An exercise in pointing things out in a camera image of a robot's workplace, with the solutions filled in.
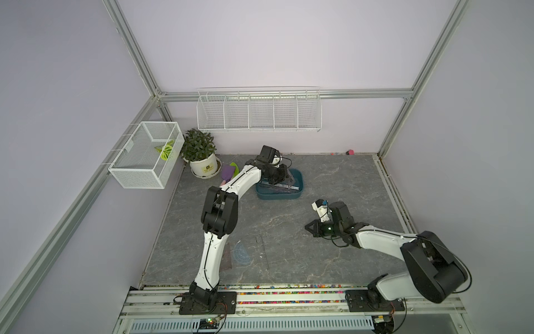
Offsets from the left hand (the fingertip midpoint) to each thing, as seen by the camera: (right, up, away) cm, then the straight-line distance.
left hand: (293, 177), depth 95 cm
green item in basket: (-51, +11, -14) cm, 54 cm away
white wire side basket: (-60, +8, -12) cm, 61 cm away
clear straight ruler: (-6, -4, +10) cm, 12 cm away
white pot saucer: (-40, +5, +20) cm, 44 cm away
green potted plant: (-45, +15, +2) cm, 48 cm away
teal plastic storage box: (-4, -7, +10) cm, 12 cm away
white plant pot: (-44, +5, +10) cm, 46 cm away
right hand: (+5, -21, -7) cm, 22 cm away
